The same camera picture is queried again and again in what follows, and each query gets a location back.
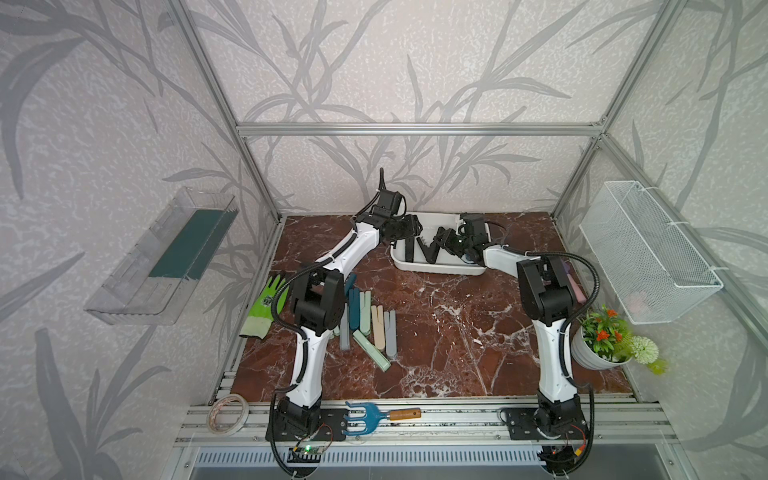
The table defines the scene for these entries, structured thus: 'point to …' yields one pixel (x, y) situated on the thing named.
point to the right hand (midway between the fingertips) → (434, 236)
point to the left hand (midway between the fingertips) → (417, 227)
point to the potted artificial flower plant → (605, 340)
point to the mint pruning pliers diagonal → (374, 353)
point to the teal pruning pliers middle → (354, 299)
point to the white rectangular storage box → (445, 262)
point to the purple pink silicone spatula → (575, 283)
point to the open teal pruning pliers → (350, 281)
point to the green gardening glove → (261, 318)
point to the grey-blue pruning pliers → (391, 335)
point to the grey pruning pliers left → (344, 329)
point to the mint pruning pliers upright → (365, 312)
